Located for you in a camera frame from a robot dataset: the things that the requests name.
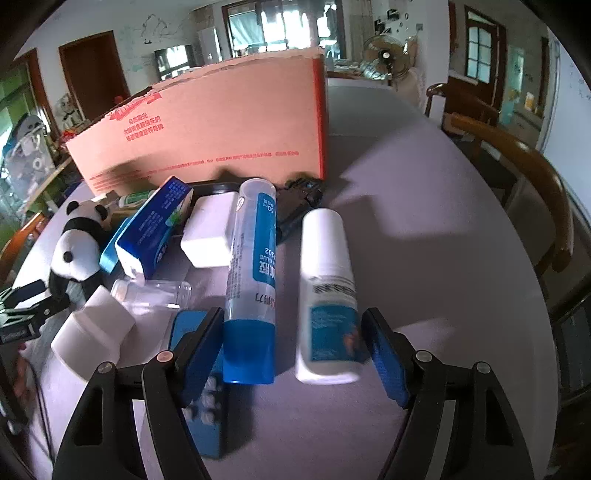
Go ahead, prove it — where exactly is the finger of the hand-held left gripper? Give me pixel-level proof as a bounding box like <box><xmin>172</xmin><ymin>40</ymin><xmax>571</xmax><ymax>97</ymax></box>
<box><xmin>0</xmin><ymin>294</ymin><xmax>71</xmax><ymax>326</ymax></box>
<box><xmin>0</xmin><ymin>279</ymin><xmax>47</xmax><ymax>311</ymax></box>

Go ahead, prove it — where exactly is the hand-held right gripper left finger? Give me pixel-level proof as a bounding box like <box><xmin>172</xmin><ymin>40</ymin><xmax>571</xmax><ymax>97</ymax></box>
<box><xmin>52</xmin><ymin>306</ymin><xmax>226</xmax><ymax>480</ymax></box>

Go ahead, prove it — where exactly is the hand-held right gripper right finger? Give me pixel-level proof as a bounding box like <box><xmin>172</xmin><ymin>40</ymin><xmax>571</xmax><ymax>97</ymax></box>
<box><xmin>361</xmin><ymin>307</ymin><xmax>537</xmax><ymax>480</ymax></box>

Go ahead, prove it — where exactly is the blue calculator with white buttons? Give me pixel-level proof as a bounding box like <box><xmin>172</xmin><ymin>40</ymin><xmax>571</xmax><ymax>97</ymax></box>
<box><xmin>168</xmin><ymin>310</ymin><xmax>230</xmax><ymax>460</ymax></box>

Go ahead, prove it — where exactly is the clear glue bottle blue cap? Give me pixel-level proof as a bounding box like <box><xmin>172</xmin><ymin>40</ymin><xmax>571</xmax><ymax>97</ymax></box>
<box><xmin>223</xmin><ymin>178</ymin><xmax>279</xmax><ymax>385</ymax></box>

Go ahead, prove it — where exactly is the white bottle with blue label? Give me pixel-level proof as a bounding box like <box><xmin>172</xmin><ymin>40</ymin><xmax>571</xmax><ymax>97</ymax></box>
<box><xmin>295</xmin><ymin>209</ymin><xmax>363</xmax><ymax>385</ymax></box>

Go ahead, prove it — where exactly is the cardboard box with red print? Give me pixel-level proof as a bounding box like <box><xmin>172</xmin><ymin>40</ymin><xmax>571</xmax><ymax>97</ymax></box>
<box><xmin>65</xmin><ymin>47</ymin><xmax>328</xmax><ymax>197</ymax></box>

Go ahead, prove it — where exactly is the grey floral desktop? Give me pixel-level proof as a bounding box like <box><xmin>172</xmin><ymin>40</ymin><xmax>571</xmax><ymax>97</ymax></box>
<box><xmin>9</xmin><ymin>78</ymin><xmax>560</xmax><ymax>480</ymax></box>

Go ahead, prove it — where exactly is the white square jar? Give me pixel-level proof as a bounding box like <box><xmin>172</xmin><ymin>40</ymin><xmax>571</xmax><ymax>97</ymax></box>
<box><xmin>51</xmin><ymin>285</ymin><xmax>137</xmax><ymax>381</ymax></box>

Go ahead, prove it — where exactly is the wooden chair back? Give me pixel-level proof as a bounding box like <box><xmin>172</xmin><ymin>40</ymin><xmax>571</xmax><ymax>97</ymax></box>
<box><xmin>0</xmin><ymin>211</ymin><xmax>48</xmax><ymax>278</ymax></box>

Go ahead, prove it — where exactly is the panda plush toy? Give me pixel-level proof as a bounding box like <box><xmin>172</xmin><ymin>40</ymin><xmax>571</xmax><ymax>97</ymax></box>
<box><xmin>48</xmin><ymin>199</ymin><xmax>109</xmax><ymax>308</ymax></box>

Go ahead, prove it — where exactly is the blue flat box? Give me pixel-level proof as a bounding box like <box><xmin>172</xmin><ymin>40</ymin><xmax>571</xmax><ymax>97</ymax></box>
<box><xmin>99</xmin><ymin>217</ymin><xmax>134</xmax><ymax>274</ymax></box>

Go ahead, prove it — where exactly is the white charger block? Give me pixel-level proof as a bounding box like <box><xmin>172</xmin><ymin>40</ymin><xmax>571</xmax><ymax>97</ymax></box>
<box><xmin>180</xmin><ymin>193</ymin><xmax>239</xmax><ymax>268</ymax></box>

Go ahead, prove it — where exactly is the clear plastic storage bag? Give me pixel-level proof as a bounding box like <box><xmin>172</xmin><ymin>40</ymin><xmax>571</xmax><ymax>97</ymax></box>
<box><xmin>2</xmin><ymin>115</ymin><xmax>51</xmax><ymax>204</ymax></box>

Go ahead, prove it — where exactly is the blue and white tissue pack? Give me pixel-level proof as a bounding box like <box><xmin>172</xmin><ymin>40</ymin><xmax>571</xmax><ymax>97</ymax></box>
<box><xmin>115</xmin><ymin>175</ymin><xmax>194</xmax><ymax>281</ymax></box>

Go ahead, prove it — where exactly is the green and white tube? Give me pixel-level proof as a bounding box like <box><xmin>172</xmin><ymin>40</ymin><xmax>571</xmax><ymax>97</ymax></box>
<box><xmin>119</xmin><ymin>189</ymin><xmax>158</xmax><ymax>208</ymax></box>

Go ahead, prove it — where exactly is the black clip tool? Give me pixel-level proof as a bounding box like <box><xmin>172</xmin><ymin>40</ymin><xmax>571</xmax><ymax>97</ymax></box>
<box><xmin>276</xmin><ymin>178</ymin><xmax>324</xmax><ymax>241</ymax></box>

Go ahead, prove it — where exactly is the brown wooden door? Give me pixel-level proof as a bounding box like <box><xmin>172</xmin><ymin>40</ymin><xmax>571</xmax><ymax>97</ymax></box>
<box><xmin>59</xmin><ymin>31</ymin><xmax>131</xmax><ymax>124</ymax></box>

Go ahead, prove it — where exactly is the wooden armchair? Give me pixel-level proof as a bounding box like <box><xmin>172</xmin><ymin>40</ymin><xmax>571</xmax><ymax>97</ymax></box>
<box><xmin>450</xmin><ymin>113</ymin><xmax>574</xmax><ymax>274</ymax></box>
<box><xmin>425</xmin><ymin>83</ymin><xmax>502</xmax><ymax>131</ymax></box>

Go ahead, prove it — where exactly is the television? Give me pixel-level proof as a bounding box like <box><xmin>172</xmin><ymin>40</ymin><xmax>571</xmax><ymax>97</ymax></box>
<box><xmin>154</xmin><ymin>45</ymin><xmax>196</xmax><ymax>80</ymax></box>

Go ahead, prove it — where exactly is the standing fan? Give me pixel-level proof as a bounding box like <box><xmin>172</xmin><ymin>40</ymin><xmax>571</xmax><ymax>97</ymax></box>
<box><xmin>362</xmin><ymin>37</ymin><xmax>410</xmax><ymax>80</ymax></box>

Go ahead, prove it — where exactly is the white refrigerator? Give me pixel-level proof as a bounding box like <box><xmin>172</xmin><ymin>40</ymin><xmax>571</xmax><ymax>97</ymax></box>
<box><xmin>198</xmin><ymin>27</ymin><xmax>221</xmax><ymax>66</ymax></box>

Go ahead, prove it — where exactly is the whiteboard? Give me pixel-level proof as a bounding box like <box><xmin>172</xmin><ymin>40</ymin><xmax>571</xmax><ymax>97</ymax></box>
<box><xmin>547</xmin><ymin>37</ymin><xmax>591</xmax><ymax>195</ymax></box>

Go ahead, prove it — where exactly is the brown door with glass panes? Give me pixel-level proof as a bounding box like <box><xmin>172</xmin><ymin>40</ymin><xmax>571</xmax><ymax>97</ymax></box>
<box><xmin>464</xmin><ymin>9</ymin><xmax>507</xmax><ymax>85</ymax></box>

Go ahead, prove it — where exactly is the glass balcony door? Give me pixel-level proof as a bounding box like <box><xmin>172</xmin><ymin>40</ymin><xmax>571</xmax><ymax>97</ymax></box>
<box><xmin>222</xmin><ymin>0</ymin><xmax>348</xmax><ymax>61</ymax></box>

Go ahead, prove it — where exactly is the glass door with brown frame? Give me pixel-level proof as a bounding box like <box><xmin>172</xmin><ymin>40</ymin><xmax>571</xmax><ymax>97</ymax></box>
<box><xmin>0</xmin><ymin>51</ymin><xmax>52</xmax><ymax>217</ymax></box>

